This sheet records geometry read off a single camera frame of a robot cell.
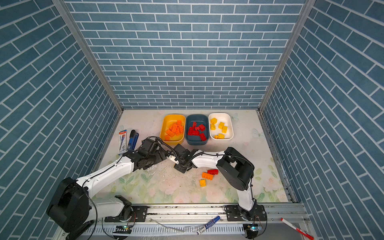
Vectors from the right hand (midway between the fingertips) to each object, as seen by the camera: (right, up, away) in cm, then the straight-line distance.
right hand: (177, 162), depth 91 cm
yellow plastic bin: (-10, +26, +20) cm, 35 cm away
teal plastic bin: (+13, +25, +21) cm, 35 cm away
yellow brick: (+27, +15, +10) cm, 33 cm away
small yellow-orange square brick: (+15, -10, -7) cm, 19 cm away
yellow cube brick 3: (+24, +26, +19) cm, 40 cm away
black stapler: (-45, -27, -23) cm, 58 cm away
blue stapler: (-31, +14, +8) cm, 35 cm away
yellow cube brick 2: (+29, +22, +17) cm, 40 cm away
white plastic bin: (+34, +20, +14) cm, 42 cm away
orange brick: (-4, +20, +14) cm, 24 cm away
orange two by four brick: (+19, -6, -7) cm, 21 cm away
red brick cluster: (+22, -4, -5) cm, 23 cm away
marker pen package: (-38, +11, +8) cm, 41 cm away
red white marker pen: (+61, -27, -22) cm, 71 cm away
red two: (+9, +18, +13) cm, 24 cm away
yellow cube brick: (+23, +21, +16) cm, 35 cm away
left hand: (-9, +4, -4) cm, 11 cm away
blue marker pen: (+22, -23, -19) cm, 37 cm away
